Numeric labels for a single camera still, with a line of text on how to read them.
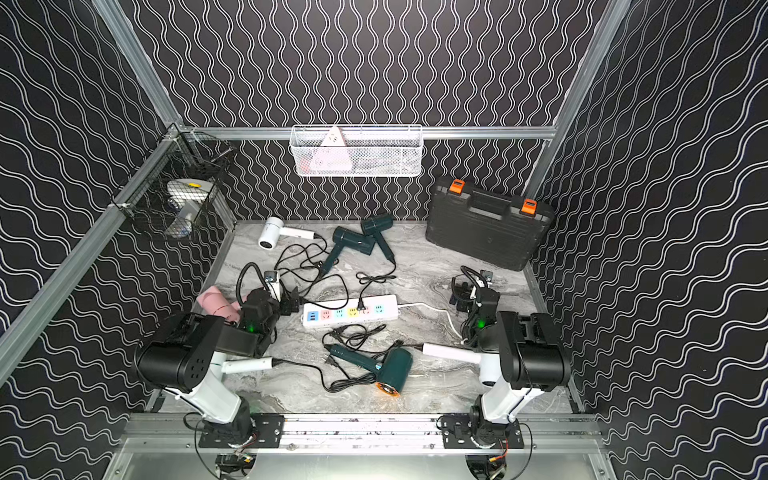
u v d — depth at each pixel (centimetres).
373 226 113
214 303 92
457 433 74
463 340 74
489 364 81
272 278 83
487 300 75
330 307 95
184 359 47
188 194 81
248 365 83
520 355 46
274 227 113
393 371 80
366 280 103
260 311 73
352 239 109
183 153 95
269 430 74
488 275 83
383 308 93
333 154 90
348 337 86
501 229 95
